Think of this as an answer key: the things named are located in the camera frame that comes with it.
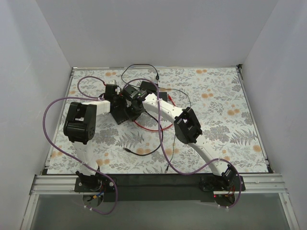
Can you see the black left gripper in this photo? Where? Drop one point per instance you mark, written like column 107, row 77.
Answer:
column 110, row 91

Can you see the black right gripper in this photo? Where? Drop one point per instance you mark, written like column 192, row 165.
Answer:
column 148, row 86

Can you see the black network switch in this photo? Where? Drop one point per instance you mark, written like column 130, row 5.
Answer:
column 122, row 114

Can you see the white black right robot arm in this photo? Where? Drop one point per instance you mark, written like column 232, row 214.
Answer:
column 188, row 131

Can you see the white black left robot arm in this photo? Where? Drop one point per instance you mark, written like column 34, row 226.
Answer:
column 79, row 127

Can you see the black power adapter box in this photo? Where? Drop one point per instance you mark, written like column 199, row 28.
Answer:
column 145, row 85

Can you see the floral patterned table mat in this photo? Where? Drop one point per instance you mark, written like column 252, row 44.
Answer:
column 215, row 95

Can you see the black flat square plate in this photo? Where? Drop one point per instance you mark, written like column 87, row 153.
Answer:
column 163, row 96

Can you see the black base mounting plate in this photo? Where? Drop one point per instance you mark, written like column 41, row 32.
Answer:
column 168, row 194

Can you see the aluminium frame rail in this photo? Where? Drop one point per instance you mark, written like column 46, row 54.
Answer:
column 251, row 183

